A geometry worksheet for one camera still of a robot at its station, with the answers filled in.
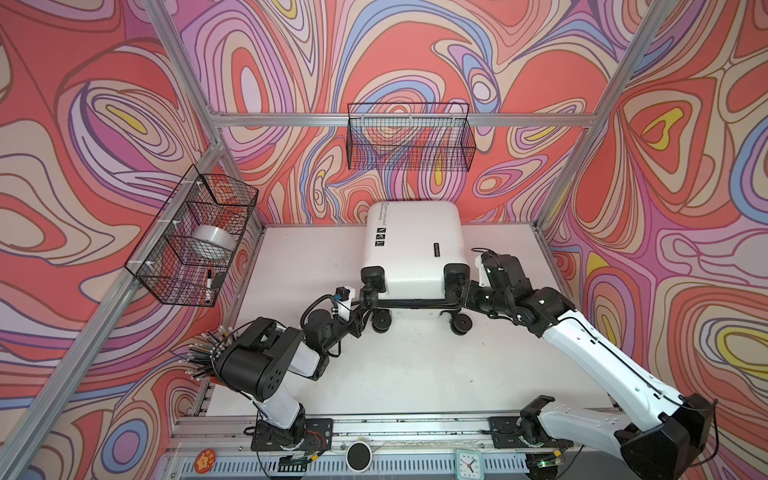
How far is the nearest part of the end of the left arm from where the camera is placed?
27.9 inches

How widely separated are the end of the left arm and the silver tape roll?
27cm

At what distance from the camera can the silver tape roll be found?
713 millimetres
